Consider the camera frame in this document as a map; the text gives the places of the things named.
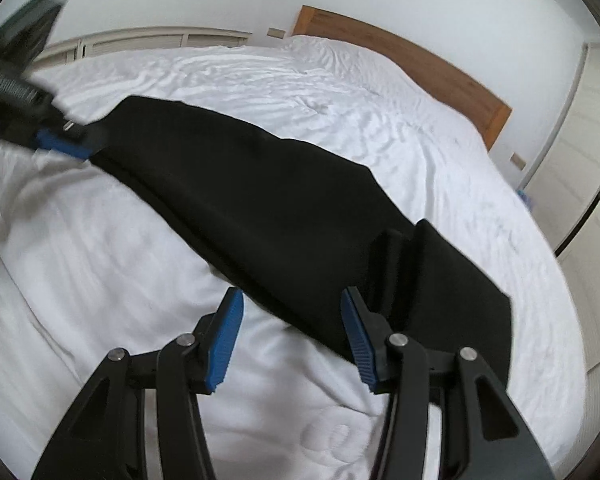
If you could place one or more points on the bed with white duvet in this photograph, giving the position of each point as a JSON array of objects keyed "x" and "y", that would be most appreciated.
[{"x": 330, "y": 100}]

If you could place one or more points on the white low louvered cabinet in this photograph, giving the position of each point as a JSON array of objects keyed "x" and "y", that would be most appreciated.
[{"x": 130, "y": 40}]

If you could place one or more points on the white wardrobe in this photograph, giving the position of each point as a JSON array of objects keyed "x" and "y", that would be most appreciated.
[{"x": 580, "y": 135}]

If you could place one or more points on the beige wall switch plate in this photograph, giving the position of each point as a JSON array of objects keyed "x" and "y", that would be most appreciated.
[
  {"x": 518, "y": 161},
  {"x": 276, "y": 32}
]

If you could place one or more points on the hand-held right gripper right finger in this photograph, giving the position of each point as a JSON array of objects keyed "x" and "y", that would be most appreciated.
[{"x": 360, "y": 340}]

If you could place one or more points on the wooden headboard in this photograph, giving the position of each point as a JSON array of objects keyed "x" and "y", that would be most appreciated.
[{"x": 430, "y": 67}]

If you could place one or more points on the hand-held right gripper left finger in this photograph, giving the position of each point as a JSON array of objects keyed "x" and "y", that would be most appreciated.
[{"x": 225, "y": 340}]

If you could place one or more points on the black pants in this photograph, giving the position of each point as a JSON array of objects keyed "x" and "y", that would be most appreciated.
[{"x": 260, "y": 200}]

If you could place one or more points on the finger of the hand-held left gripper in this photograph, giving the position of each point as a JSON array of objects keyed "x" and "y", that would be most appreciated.
[
  {"x": 60, "y": 144},
  {"x": 77, "y": 130}
]

